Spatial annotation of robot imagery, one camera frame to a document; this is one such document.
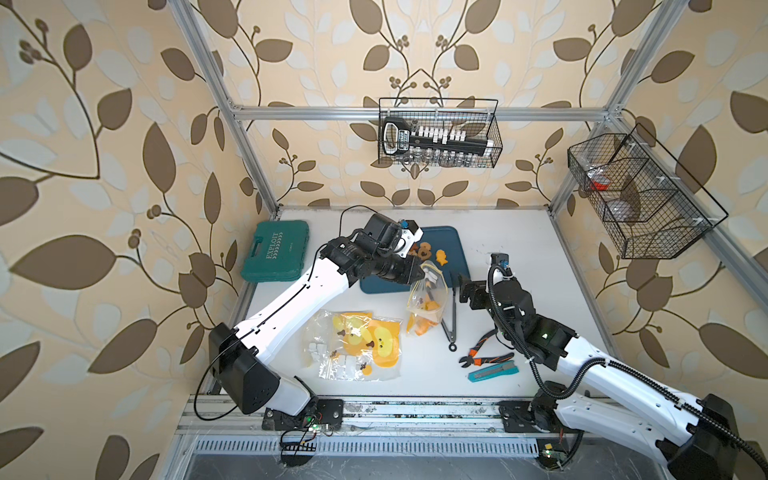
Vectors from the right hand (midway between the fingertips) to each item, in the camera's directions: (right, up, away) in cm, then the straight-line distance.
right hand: (475, 275), depth 77 cm
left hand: (-15, +2, -6) cm, 16 cm away
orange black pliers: (+1, -24, +6) cm, 25 cm away
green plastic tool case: (-62, +5, +24) cm, 67 cm away
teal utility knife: (+6, -28, +5) cm, 29 cm away
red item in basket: (+36, +24, +5) cm, 43 cm away
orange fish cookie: (-5, +3, +27) cm, 28 cm away
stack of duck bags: (-33, -21, +7) cm, 40 cm away
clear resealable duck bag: (-12, -8, +6) cm, 16 cm away
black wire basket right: (+42, +17, -4) cm, 46 cm away
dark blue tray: (-1, +6, +31) cm, 32 cm away
